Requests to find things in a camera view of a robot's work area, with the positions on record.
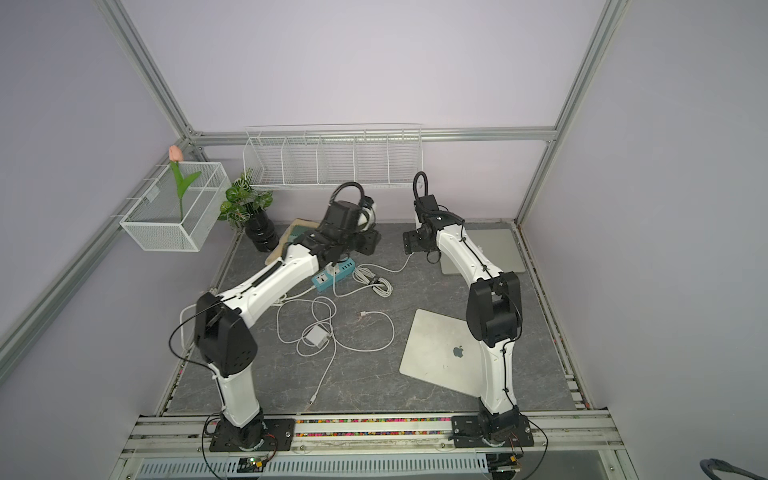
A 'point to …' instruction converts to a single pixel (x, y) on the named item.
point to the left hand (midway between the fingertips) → (375, 234)
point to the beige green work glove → (296, 227)
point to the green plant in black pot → (246, 207)
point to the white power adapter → (318, 336)
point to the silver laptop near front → (442, 350)
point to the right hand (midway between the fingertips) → (419, 241)
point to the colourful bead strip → (373, 433)
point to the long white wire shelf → (336, 155)
